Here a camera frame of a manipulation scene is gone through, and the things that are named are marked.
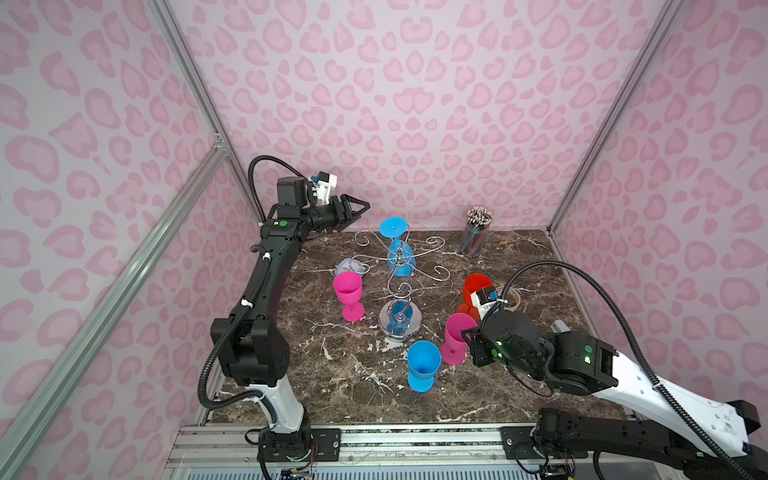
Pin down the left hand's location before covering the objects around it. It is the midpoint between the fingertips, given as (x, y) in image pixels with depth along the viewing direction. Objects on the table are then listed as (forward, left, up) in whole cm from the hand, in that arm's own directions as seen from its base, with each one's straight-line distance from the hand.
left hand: (366, 205), depth 75 cm
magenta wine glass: (-29, -21, -21) cm, 41 cm away
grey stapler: (-18, -56, -34) cm, 68 cm away
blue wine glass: (-29, -14, -30) cm, 44 cm away
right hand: (-30, -21, -12) cm, 39 cm away
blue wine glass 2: (-13, -8, -4) cm, 16 cm away
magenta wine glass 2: (-10, +7, -22) cm, 25 cm away
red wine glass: (-11, -28, -20) cm, 36 cm away
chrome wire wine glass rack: (-14, -8, -34) cm, 38 cm away
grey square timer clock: (+6, +9, -32) cm, 34 cm away
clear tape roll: (-6, -46, -37) cm, 60 cm away
